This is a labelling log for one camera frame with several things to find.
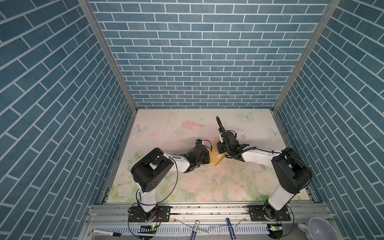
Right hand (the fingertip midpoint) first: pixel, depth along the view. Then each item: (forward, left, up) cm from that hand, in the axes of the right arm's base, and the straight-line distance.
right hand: (219, 141), depth 95 cm
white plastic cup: (-42, -48, -6) cm, 64 cm away
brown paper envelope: (-12, +3, -3) cm, 12 cm away
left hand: (-9, +6, -5) cm, 12 cm away
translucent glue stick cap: (+9, -18, -6) cm, 21 cm away
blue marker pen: (-46, -6, -5) cm, 46 cm away
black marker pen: (-52, +52, -4) cm, 73 cm away
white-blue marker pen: (-49, +12, -4) cm, 51 cm away
